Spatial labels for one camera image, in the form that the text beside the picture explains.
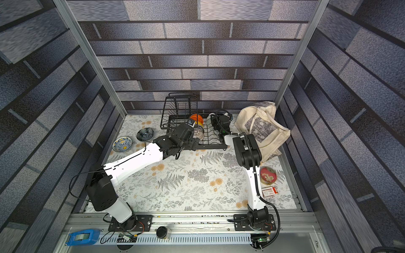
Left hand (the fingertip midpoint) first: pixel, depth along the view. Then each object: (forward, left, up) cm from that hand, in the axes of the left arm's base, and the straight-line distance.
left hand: (190, 135), depth 82 cm
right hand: (+26, -11, -9) cm, 30 cm away
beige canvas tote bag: (+17, -42, -6) cm, 46 cm away
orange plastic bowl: (+25, -4, -15) cm, 30 cm away
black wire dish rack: (+29, +13, -9) cm, 33 cm away
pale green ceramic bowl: (+23, -10, -13) cm, 28 cm away
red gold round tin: (-15, -43, -16) cm, 48 cm away
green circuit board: (-43, -33, -22) cm, 59 cm away
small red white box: (-23, -42, -18) cm, 51 cm away
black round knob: (-42, +10, -11) cm, 45 cm away
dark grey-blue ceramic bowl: (+15, +34, -19) cm, 41 cm away
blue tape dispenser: (-44, +45, -16) cm, 65 cm away
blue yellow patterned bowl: (+6, +47, -19) cm, 51 cm away
